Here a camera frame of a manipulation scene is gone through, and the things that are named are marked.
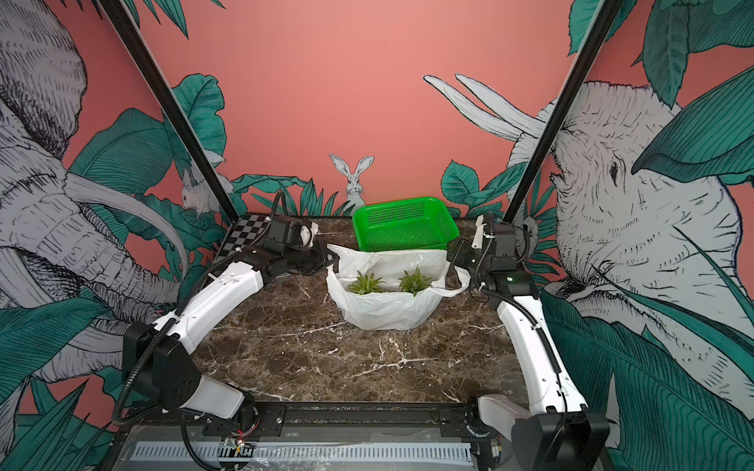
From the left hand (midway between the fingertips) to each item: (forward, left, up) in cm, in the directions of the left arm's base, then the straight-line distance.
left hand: (342, 251), depth 80 cm
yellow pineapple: (-9, -7, -4) cm, 12 cm away
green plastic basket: (+31, -25, -23) cm, 46 cm away
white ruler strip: (-43, +24, -26) cm, 56 cm away
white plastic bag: (-14, -14, -6) cm, 21 cm away
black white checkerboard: (+27, +42, -21) cm, 54 cm away
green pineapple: (-8, -20, -5) cm, 22 cm away
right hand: (-1, -30, +5) cm, 31 cm away
